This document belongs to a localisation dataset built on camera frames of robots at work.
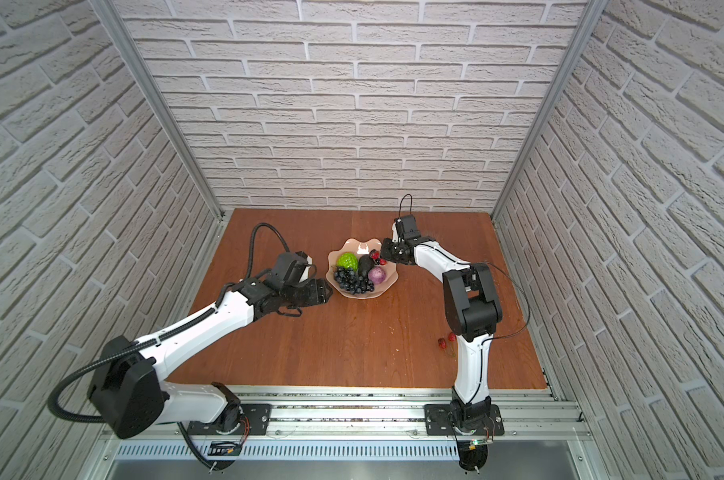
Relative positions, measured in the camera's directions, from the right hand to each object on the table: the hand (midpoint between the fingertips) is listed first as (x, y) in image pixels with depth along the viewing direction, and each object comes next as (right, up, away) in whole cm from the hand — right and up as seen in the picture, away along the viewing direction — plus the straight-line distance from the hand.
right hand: (382, 249), depth 99 cm
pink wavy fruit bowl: (-8, 0, +6) cm, 10 cm away
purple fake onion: (-2, -8, -4) cm, 9 cm away
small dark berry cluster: (-3, -1, +3) cm, 5 cm away
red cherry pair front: (0, -4, -1) cm, 4 cm away
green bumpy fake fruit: (-11, -3, -3) cm, 12 cm away
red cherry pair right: (+18, -28, -13) cm, 35 cm away
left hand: (-16, -11, -17) cm, 26 cm away
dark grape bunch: (-11, -10, -7) cm, 16 cm away
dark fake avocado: (-6, -5, 0) cm, 8 cm away
